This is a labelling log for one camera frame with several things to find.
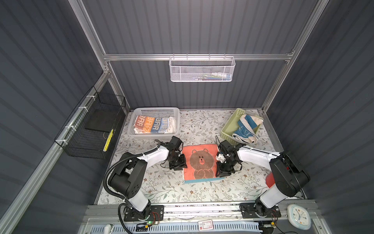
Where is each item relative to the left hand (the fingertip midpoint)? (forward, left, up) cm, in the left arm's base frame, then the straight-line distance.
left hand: (186, 167), depth 88 cm
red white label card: (-29, -8, -1) cm, 30 cm away
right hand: (-6, -19, -1) cm, 20 cm away
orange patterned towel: (+34, +25, +2) cm, 42 cm away
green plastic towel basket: (+31, -35, 0) cm, 47 cm away
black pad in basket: (+17, +43, +27) cm, 54 cm away
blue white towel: (+21, -41, +6) cm, 46 cm away
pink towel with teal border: (+4, -9, 0) cm, 10 cm away
